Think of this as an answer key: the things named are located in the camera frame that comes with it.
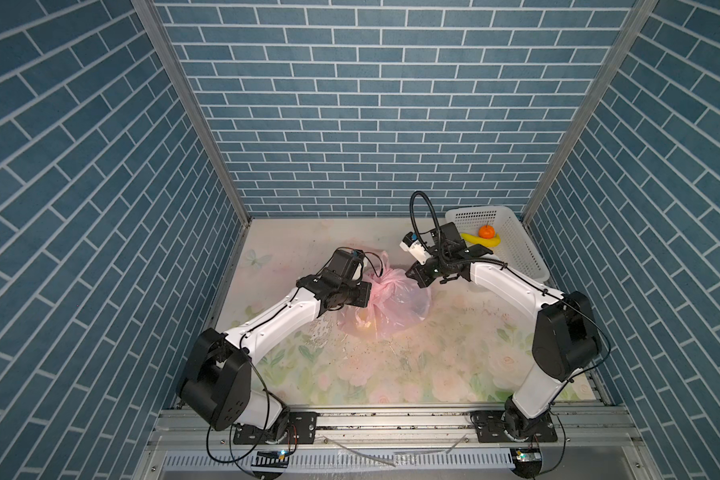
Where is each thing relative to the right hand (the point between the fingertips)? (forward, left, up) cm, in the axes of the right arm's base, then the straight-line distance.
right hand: (408, 268), depth 89 cm
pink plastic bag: (-9, +3, -5) cm, 10 cm away
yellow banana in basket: (+25, -25, -12) cm, 37 cm away
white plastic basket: (+20, -39, -10) cm, 45 cm away
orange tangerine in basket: (+27, -30, -10) cm, 42 cm away
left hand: (-8, +11, -1) cm, 14 cm away
